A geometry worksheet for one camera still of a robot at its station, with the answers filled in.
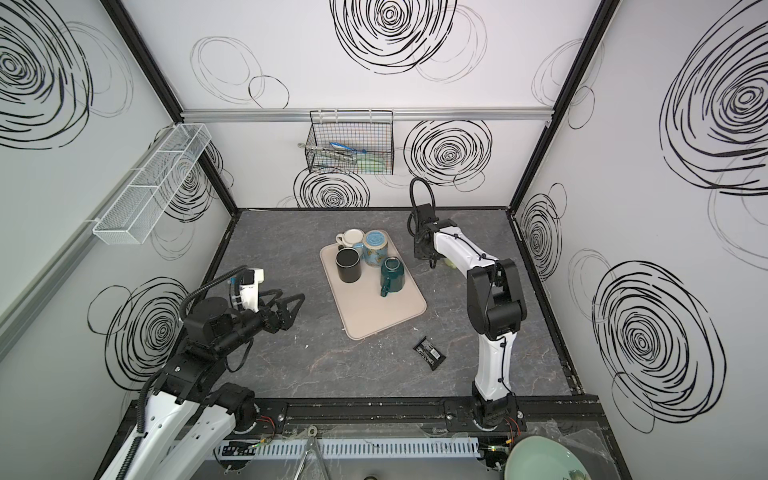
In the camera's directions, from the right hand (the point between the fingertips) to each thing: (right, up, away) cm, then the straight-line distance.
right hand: (426, 251), depth 97 cm
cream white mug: (-26, +4, +5) cm, 27 cm away
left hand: (-35, -9, -27) cm, 45 cm away
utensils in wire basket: (-20, +30, -7) cm, 37 cm away
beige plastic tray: (-21, -18, -4) cm, 28 cm away
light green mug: (+1, -1, -33) cm, 33 cm away
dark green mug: (-11, -7, -6) cm, 15 cm away
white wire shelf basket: (-75, +9, -26) cm, 80 cm away
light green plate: (+23, -46, -29) cm, 59 cm away
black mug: (-25, -3, -4) cm, 26 cm away
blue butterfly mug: (-17, +1, -1) cm, 17 cm away
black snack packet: (-1, -28, -15) cm, 32 cm away
